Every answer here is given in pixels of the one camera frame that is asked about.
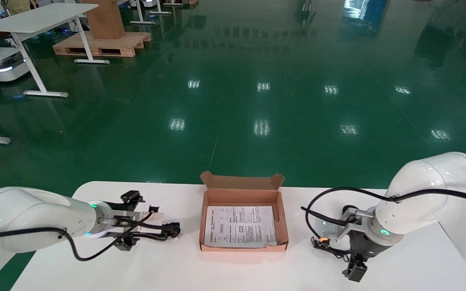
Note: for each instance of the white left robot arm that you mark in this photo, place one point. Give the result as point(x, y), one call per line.
point(26, 210)

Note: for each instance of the tall brown cardboard carton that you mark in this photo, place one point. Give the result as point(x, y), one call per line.
point(104, 20)

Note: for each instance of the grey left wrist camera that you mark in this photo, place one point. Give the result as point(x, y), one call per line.
point(154, 218)

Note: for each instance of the yellow object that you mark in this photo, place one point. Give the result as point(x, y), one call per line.
point(20, 5)

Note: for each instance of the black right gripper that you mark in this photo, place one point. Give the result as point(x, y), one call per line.
point(364, 248)

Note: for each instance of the white table leg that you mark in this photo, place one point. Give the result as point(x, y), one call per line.
point(140, 16)
point(159, 8)

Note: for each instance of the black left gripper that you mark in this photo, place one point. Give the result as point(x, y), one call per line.
point(121, 222)

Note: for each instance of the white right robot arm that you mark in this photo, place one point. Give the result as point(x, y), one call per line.
point(439, 182)

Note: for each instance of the large wooden pallet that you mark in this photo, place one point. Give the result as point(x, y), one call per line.
point(123, 40)

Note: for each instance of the white printed paper manual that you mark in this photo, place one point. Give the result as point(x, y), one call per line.
point(239, 226)

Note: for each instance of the white desk with legs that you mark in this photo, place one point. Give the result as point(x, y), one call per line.
point(34, 18)

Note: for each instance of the open brown cardboard box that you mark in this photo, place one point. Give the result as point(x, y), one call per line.
point(243, 196)

